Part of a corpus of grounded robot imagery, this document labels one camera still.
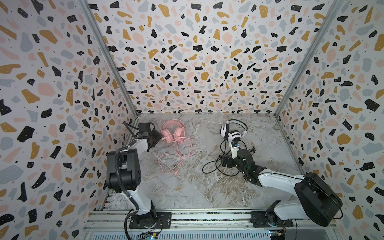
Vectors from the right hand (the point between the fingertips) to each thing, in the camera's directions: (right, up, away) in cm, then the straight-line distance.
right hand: (224, 151), depth 88 cm
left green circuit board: (-37, -37, -17) cm, 55 cm away
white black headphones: (+11, +12, +25) cm, 30 cm away
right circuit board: (+22, -38, -16) cm, 47 cm away
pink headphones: (-33, +12, +14) cm, 38 cm away
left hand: (-40, +11, +9) cm, 43 cm away
